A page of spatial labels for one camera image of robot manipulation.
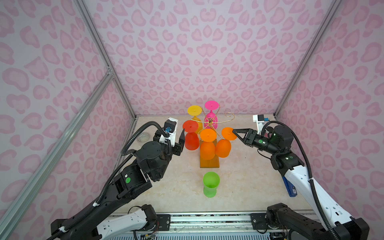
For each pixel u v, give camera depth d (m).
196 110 0.77
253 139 0.60
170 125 0.44
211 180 0.77
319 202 0.41
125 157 0.46
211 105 0.78
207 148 0.73
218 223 0.75
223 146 0.76
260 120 0.64
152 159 0.37
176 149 0.51
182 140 0.51
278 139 0.53
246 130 0.63
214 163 0.89
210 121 0.75
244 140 0.62
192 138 0.75
